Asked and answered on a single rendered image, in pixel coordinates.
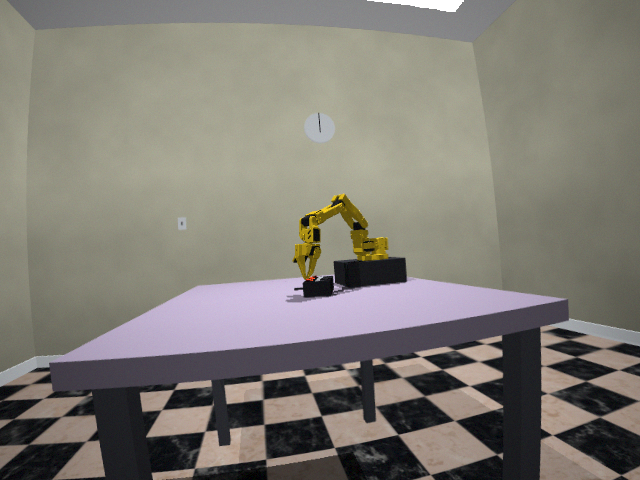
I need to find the black power strip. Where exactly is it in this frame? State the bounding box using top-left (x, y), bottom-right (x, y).
top-left (294, 276), bottom-right (334, 298)

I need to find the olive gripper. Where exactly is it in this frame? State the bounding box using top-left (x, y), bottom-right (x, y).
top-left (292, 242), bottom-right (321, 280)

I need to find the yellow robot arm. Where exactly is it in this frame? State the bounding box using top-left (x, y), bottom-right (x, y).
top-left (299, 194), bottom-right (388, 261)

